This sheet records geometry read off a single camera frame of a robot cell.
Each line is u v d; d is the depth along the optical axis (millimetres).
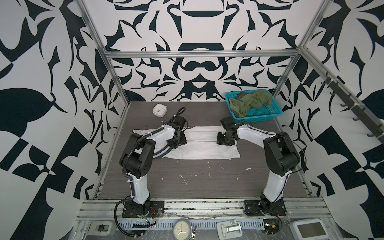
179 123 778
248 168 872
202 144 939
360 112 554
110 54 915
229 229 673
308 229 868
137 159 496
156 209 742
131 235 677
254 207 742
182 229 661
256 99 1105
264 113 1147
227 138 826
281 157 502
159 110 1109
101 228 651
